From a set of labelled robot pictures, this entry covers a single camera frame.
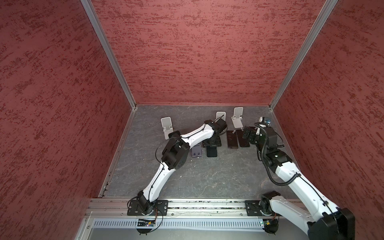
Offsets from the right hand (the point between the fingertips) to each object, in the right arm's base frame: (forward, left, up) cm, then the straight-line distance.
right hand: (251, 130), depth 81 cm
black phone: (-3, +21, -18) cm, 28 cm away
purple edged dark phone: (+5, +6, -21) cm, 22 cm away
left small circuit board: (-39, +58, -22) cm, 73 cm away
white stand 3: (+23, 0, -18) cm, 29 cm away
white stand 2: (+22, +14, -11) cm, 28 cm away
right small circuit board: (-41, -5, -22) cm, 47 cm away
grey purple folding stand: (-3, +31, -17) cm, 35 cm away
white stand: (+14, +51, -13) cm, 54 cm away
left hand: (0, +21, -18) cm, 27 cm away
